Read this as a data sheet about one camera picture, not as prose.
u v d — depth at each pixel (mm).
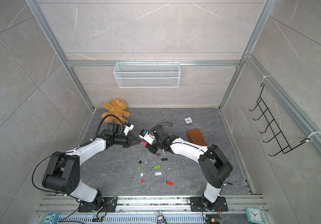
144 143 843
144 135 747
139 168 859
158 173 841
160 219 673
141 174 837
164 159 912
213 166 456
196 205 730
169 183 815
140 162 891
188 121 1094
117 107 1087
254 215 686
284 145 587
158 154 915
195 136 1009
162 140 672
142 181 818
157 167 870
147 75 1007
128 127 832
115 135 739
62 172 487
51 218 685
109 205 729
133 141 798
